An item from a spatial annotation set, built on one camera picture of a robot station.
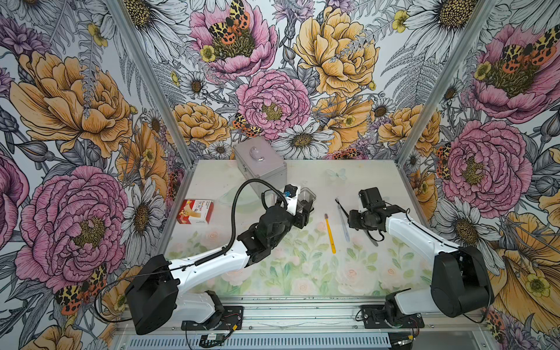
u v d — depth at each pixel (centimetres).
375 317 73
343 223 99
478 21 73
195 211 97
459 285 43
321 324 73
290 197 63
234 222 61
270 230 56
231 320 74
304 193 98
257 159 102
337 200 106
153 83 90
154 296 41
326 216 99
